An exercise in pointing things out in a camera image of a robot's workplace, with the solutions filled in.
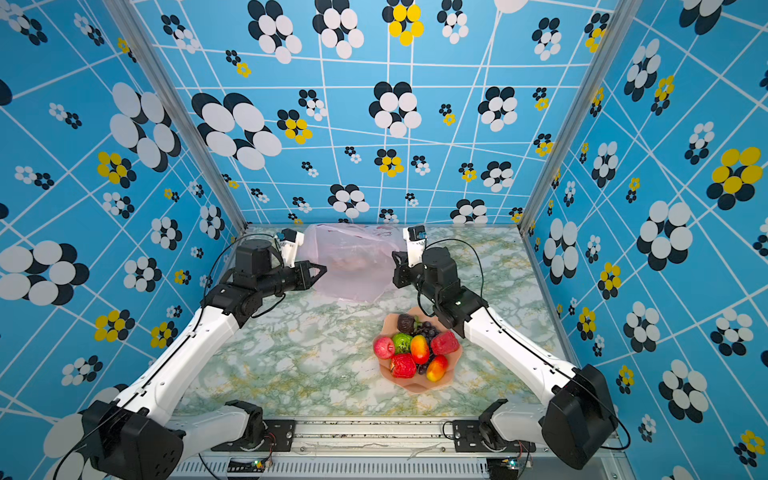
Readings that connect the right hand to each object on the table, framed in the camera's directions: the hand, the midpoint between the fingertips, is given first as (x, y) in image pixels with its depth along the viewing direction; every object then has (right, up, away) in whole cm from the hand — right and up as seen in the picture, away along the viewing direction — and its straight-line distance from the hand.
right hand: (396, 253), depth 76 cm
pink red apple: (-3, -25, +3) cm, 25 cm away
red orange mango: (+6, -25, +2) cm, 26 cm away
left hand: (-18, -4, -1) cm, 18 cm away
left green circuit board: (-36, -51, -5) cm, 63 cm away
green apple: (+2, -25, +6) cm, 26 cm away
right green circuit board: (+25, -51, -6) cm, 57 cm away
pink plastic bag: (-14, -2, +35) cm, 37 cm away
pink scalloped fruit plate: (+6, -35, +3) cm, 36 cm away
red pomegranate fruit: (+13, -24, +3) cm, 27 cm away
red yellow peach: (+11, -30, +2) cm, 32 cm away
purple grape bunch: (+9, -22, +9) cm, 26 cm away
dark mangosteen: (+3, -20, +9) cm, 22 cm away
